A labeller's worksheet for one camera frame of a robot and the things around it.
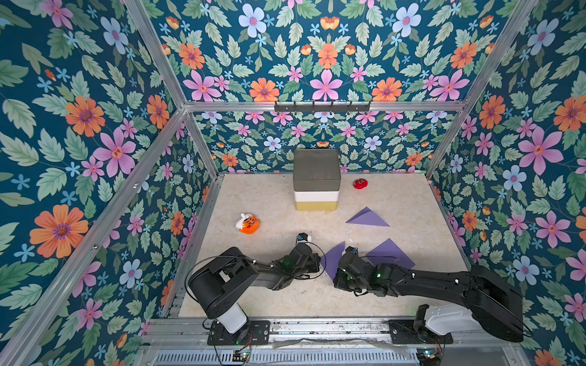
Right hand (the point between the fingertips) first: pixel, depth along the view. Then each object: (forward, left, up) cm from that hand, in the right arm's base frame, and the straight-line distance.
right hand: (331, 282), depth 81 cm
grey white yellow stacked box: (+35, +6, +17) cm, 40 cm away
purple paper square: (+30, -16, 0) cm, 34 cm away
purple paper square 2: (+15, -24, -5) cm, 28 cm away
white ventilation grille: (-22, +14, -4) cm, 26 cm away
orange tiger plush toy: (+23, +35, +3) cm, 42 cm away
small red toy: (+49, -16, 0) cm, 52 cm away
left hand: (+9, +3, -3) cm, 10 cm away
